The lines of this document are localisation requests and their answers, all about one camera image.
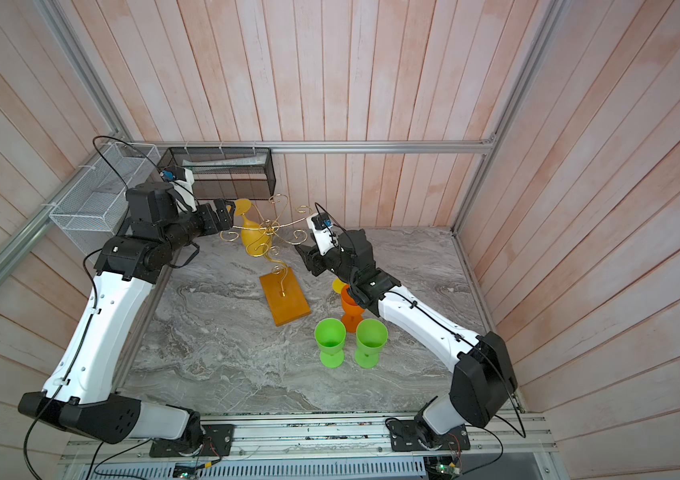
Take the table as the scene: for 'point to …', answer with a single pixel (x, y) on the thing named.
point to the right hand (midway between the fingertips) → (303, 239)
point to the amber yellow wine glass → (256, 242)
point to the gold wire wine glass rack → (279, 283)
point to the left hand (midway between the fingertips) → (220, 212)
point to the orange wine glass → (352, 318)
